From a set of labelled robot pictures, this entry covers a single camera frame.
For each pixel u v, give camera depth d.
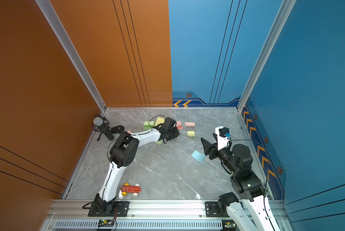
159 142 0.97
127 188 0.79
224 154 0.56
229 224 0.71
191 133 1.06
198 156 0.94
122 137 0.62
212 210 0.72
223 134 0.52
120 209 0.74
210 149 0.56
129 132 1.05
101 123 0.83
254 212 0.42
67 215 0.73
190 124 1.11
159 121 1.09
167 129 0.83
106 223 0.71
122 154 0.59
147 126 1.08
